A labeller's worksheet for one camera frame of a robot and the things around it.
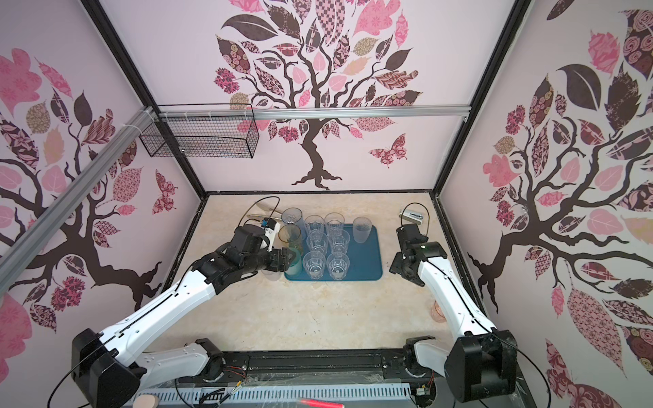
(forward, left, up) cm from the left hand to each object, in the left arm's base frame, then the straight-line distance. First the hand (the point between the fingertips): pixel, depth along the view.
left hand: (285, 258), depth 77 cm
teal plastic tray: (+12, -14, -16) cm, 24 cm away
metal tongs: (+34, +17, -20) cm, 42 cm away
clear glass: (+17, -18, -15) cm, 29 cm away
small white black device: (+30, -50, -16) cm, 60 cm away
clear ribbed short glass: (+25, -16, -14) cm, 32 cm away
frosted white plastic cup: (+21, -27, -12) cm, 36 cm away
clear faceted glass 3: (+6, -8, -14) cm, 18 cm away
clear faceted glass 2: (+17, -8, -15) cm, 24 cm away
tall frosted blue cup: (+24, 0, -8) cm, 26 cm away
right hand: (-1, -39, -6) cm, 39 cm away
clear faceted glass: (+24, -8, -12) cm, 28 cm away
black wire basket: (+47, +32, +17) cm, 59 cm away
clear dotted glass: (+1, +7, -13) cm, 14 cm away
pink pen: (-35, -11, -18) cm, 41 cm away
